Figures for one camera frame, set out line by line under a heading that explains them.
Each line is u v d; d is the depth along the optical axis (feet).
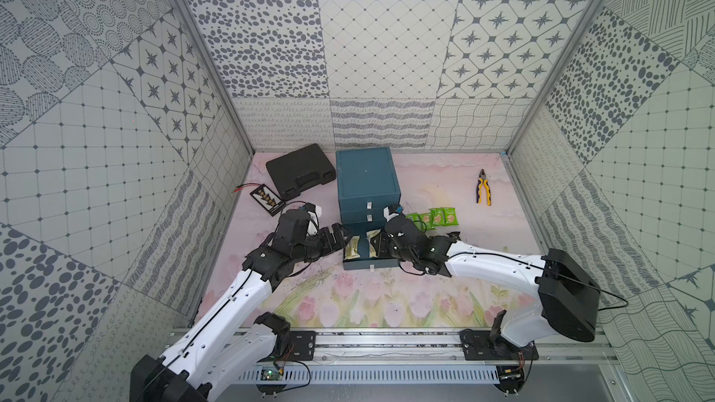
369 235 2.79
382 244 2.35
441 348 2.46
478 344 2.43
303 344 2.40
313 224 2.02
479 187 3.55
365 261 2.89
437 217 3.23
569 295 1.39
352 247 2.92
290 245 1.90
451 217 3.28
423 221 3.22
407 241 2.02
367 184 2.70
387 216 2.50
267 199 3.40
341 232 2.25
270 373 2.35
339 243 2.21
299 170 3.61
